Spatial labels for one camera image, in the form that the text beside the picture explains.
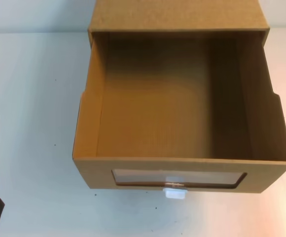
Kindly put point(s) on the cardboard drawer with window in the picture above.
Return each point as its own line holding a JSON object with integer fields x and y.
{"x": 194, "y": 112}

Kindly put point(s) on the white drawer handle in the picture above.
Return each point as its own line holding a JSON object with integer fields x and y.
{"x": 174, "y": 192}

